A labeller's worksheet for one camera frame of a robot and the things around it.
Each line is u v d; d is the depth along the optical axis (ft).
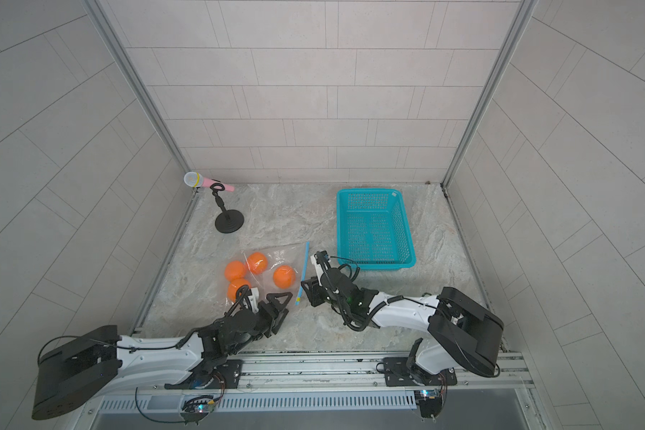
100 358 1.51
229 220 3.37
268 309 2.30
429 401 2.27
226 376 2.31
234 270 2.86
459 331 1.38
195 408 2.15
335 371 2.37
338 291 1.95
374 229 3.35
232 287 2.74
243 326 2.03
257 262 2.78
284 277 2.78
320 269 2.06
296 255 3.02
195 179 2.69
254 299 2.41
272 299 2.37
